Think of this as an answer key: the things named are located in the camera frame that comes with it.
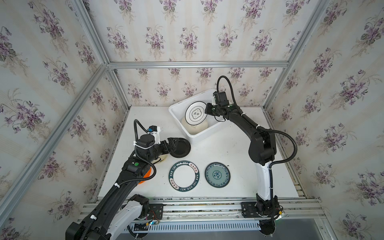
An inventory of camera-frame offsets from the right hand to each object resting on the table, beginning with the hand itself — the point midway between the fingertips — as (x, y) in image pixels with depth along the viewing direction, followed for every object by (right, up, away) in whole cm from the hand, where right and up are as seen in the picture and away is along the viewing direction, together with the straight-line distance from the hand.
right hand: (204, 109), depth 96 cm
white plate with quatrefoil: (-6, -2, +4) cm, 8 cm away
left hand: (-19, -17, -20) cm, 32 cm away
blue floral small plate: (+7, -39, -10) cm, 41 cm away
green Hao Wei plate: (-13, -40, -11) cm, 43 cm away
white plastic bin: (-18, 0, +9) cm, 20 cm away
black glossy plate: (-14, -26, 0) cm, 30 cm away
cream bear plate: (-4, -14, +9) cm, 17 cm away
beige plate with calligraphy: (-23, -26, -27) cm, 44 cm away
